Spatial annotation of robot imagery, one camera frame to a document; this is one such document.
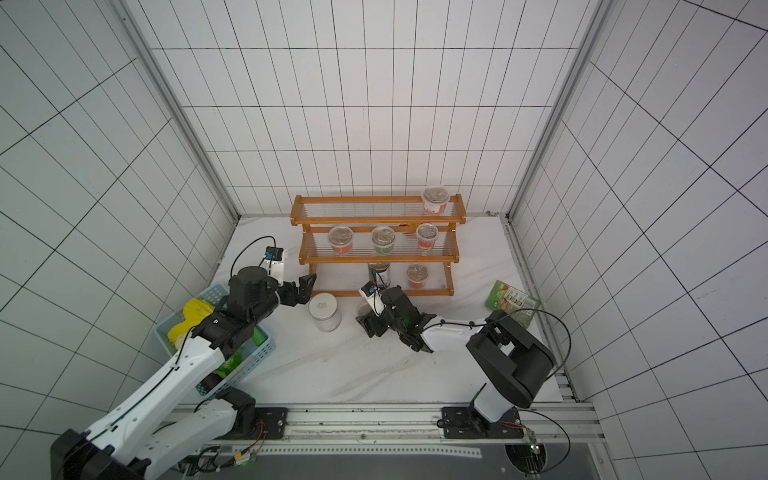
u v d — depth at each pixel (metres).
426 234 0.86
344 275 0.95
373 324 0.77
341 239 0.85
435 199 0.78
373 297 0.75
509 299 0.95
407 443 0.71
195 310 0.84
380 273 0.88
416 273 0.94
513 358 0.45
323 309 0.84
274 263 0.66
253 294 0.57
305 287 0.70
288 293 0.68
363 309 0.88
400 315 0.68
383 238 0.86
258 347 0.78
